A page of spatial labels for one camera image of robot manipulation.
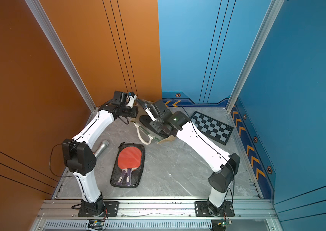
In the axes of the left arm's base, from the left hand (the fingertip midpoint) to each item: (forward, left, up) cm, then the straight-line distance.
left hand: (138, 109), depth 90 cm
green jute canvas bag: (-7, -2, -21) cm, 22 cm away
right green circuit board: (-56, -47, -22) cm, 77 cm away
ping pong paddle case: (-29, +6, -21) cm, 36 cm away
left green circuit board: (-57, +17, -24) cm, 64 cm away
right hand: (-14, -14, +8) cm, 21 cm away
